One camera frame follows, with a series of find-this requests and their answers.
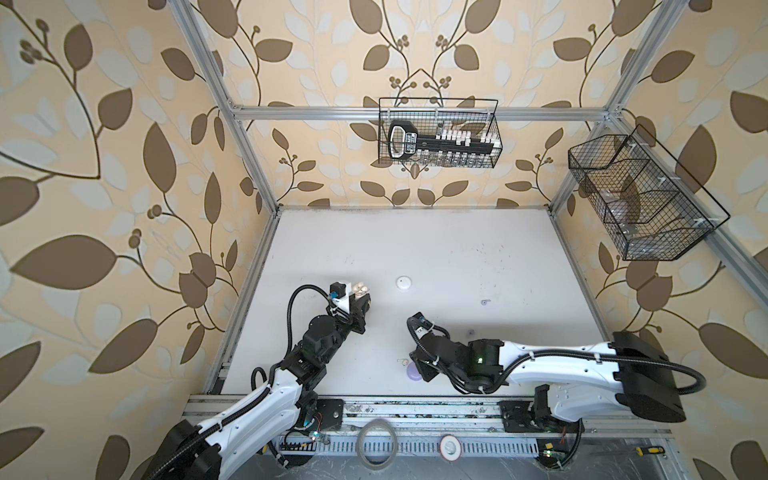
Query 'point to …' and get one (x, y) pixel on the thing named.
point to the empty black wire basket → (652, 207)
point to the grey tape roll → (361, 450)
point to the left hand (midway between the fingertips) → (364, 292)
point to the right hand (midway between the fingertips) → (414, 359)
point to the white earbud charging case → (403, 282)
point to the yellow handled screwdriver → (654, 449)
